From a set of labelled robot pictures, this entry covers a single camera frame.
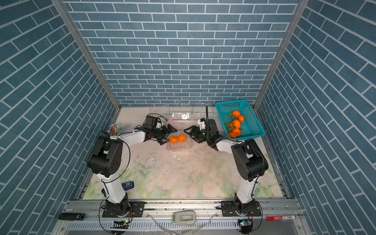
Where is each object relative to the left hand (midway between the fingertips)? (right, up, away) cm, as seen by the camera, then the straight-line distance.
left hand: (177, 134), depth 94 cm
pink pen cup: (-38, +4, -7) cm, 39 cm away
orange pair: (+39, +3, +7) cm, 39 cm away
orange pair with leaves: (+43, +14, +17) cm, 49 cm away
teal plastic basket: (+53, +3, +13) cm, 54 cm away
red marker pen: (+51, -39, -24) cm, 68 cm away
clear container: (-15, +17, +27) cm, 35 cm away
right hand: (+7, +1, -5) cm, 8 cm away
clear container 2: (+2, -7, -5) cm, 8 cm away
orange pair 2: (+3, -2, +2) cm, 4 cm away
